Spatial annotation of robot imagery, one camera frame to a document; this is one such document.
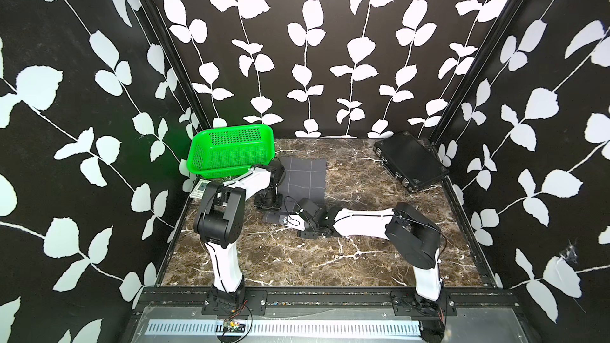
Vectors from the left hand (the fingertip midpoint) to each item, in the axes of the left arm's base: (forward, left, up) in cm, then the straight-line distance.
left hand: (272, 207), depth 94 cm
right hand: (-5, -11, +1) cm, 12 cm away
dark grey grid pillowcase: (+15, -13, -1) cm, 20 cm away
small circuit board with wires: (-39, +10, -1) cm, 40 cm away
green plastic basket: (+32, +29, -1) cm, 44 cm away
